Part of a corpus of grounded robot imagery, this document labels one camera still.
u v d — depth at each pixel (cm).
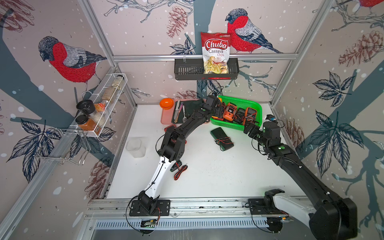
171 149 62
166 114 114
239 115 107
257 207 71
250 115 104
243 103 111
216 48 82
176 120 110
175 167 86
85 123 60
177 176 83
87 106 62
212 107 80
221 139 95
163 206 74
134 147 96
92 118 65
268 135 60
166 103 118
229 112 106
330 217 38
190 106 120
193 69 107
